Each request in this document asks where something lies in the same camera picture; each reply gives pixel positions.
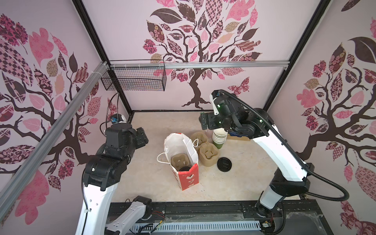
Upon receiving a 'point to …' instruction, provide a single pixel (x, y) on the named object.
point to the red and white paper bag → (176, 143)
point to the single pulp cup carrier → (179, 160)
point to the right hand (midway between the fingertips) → (206, 115)
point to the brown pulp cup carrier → (208, 153)
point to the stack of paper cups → (219, 135)
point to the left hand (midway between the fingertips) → (136, 136)
